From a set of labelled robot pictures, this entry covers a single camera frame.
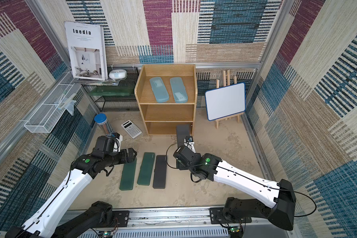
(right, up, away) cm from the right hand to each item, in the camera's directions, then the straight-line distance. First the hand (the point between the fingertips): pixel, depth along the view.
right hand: (182, 156), depth 75 cm
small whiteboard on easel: (+30, +31, +26) cm, 50 cm away
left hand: (-28, +1, +3) cm, 28 cm away
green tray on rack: (-46, +40, +30) cm, 68 cm away
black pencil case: (-13, -16, +9) cm, 22 cm away
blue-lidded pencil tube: (-47, +19, +13) cm, 53 cm away
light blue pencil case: (-13, +36, +10) cm, 40 cm away
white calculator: (-36, +13, +33) cm, 50 cm away
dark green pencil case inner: (-22, -13, +13) cm, 28 cm away
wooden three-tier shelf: (-13, +20, +15) cm, 28 cm away
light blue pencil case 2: (-2, +36, +10) cm, 37 cm away
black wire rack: (-51, +37, +40) cm, 74 cm away
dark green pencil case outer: (-31, -13, +11) cm, 35 cm away
